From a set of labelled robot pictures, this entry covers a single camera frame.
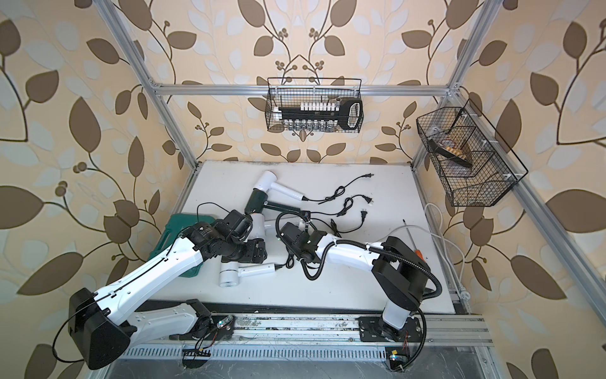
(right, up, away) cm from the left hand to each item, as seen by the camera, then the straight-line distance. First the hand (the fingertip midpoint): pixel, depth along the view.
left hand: (253, 253), depth 77 cm
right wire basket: (+71, +29, -3) cm, 77 cm away
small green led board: (-8, -21, -3) cm, 23 cm away
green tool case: (-36, +6, +17) cm, 40 cm away
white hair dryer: (-10, -8, +5) cm, 14 cm away
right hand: (+14, +2, +11) cm, 18 cm away
